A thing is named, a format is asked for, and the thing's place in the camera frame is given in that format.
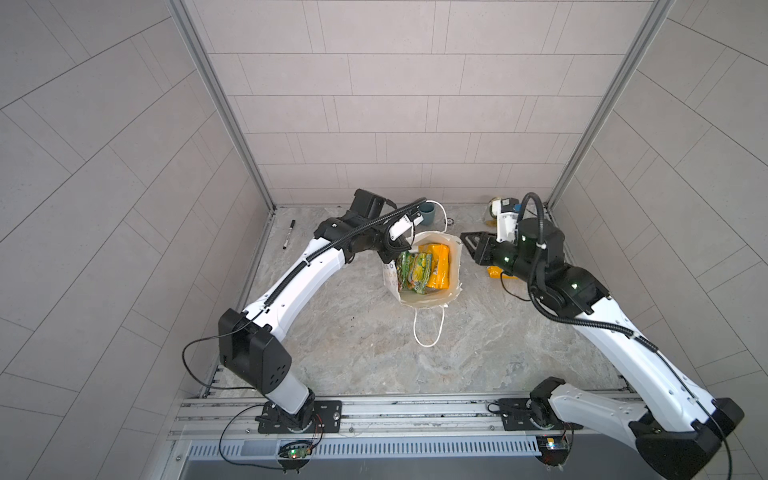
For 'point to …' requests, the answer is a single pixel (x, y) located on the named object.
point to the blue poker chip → (450, 221)
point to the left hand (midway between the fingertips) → (414, 239)
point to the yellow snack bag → (439, 273)
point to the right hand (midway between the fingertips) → (461, 238)
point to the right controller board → (553, 448)
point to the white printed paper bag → (434, 297)
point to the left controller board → (296, 450)
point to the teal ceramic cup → (427, 210)
